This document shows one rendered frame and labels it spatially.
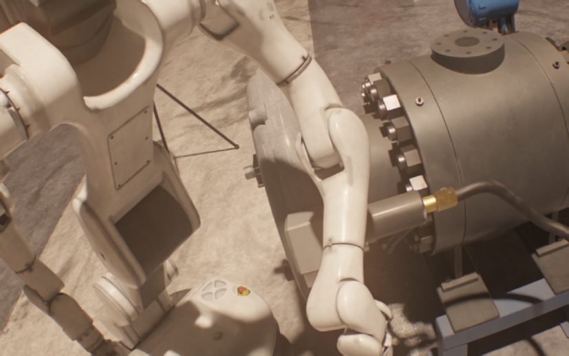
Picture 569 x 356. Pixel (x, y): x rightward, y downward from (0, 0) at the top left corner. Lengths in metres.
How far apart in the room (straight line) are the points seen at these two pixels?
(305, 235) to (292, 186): 0.13
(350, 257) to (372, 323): 0.10
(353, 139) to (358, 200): 0.09
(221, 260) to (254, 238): 0.19
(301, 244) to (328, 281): 0.27
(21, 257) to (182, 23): 0.57
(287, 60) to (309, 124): 0.11
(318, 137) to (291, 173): 0.28
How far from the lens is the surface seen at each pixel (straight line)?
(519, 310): 1.45
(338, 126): 0.73
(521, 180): 1.24
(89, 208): 0.83
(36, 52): 0.60
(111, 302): 1.29
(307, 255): 0.94
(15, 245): 0.97
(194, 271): 2.24
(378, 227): 0.95
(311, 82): 0.76
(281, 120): 1.06
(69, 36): 0.66
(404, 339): 1.69
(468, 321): 1.41
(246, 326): 1.43
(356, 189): 0.73
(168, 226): 0.92
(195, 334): 1.56
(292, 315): 1.87
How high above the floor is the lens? 1.42
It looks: 34 degrees down
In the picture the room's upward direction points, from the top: 20 degrees counter-clockwise
